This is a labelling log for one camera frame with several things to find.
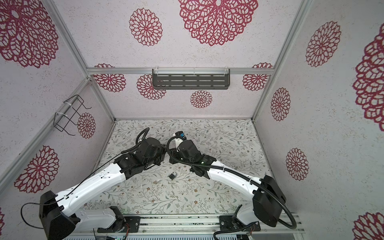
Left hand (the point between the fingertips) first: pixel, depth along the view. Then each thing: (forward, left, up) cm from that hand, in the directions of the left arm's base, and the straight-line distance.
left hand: (169, 148), depth 76 cm
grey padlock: (-5, 0, -22) cm, 22 cm away
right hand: (-1, +2, +2) cm, 2 cm away
